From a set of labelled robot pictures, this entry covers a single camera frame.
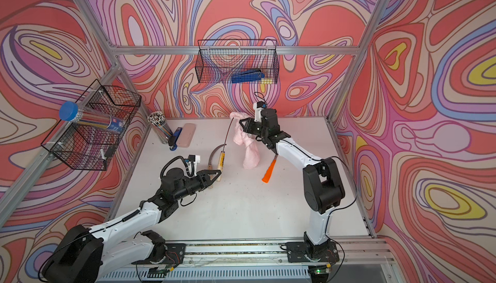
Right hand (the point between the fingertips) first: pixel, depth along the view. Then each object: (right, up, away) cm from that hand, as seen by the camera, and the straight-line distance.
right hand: (240, 126), depth 88 cm
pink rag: (+4, -7, -8) cm, 11 cm away
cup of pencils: (-42, +1, +11) cm, 43 cm away
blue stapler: (-38, -7, +17) cm, 42 cm away
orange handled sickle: (+13, -25, +5) cm, 29 cm away
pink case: (-31, -4, +20) cm, 38 cm away
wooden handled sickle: (-16, -20, +9) cm, 27 cm away
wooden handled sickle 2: (-7, -13, -6) cm, 17 cm away
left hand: (-7, -20, -11) cm, 24 cm away
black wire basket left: (-58, -9, -15) cm, 61 cm away
